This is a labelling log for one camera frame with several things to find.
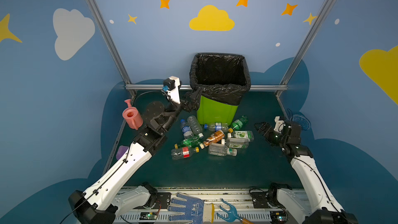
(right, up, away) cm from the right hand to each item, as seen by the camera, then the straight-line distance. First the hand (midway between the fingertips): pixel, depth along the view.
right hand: (260, 126), depth 81 cm
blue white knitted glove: (-34, -38, -9) cm, 52 cm away
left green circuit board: (-56, -40, -10) cm, 70 cm away
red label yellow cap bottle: (-43, -15, +4) cm, 46 cm away
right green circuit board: (+5, -41, -10) cm, 43 cm away
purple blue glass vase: (+22, +3, 0) cm, 22 cm away
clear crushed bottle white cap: (-35, -3, +15) cm, 38 cm away
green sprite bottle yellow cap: (-37, -10, +8) cm, 39 cm away
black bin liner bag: (-18, +30, +20) cm, 41 cm away
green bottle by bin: (-8, -1, +17) cm, 19 cm away
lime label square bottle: (-4, -7, +15) cm, 17 cm away
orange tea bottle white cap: (-24, -8, +10) cm, 27 cm away
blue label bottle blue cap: (-40, -4, +12) cm, 43 cm away
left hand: (-35, +19, -23) cm, 46 cm away
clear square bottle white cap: (-19, -15, +10) cm, 27 cm away
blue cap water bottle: (-21, -2, +16) cm, 27 cm away
